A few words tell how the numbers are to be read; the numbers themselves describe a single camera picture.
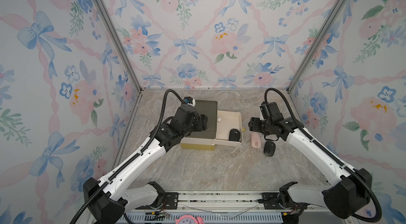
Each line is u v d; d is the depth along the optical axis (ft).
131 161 1.40
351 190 1.27
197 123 2.10
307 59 3.30
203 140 2.63
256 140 2.96
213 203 2.45
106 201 1.22
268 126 2.18
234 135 2.81
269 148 2.93
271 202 2.38
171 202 2.41
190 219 2.21
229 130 2.93
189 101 2.09
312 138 1.61
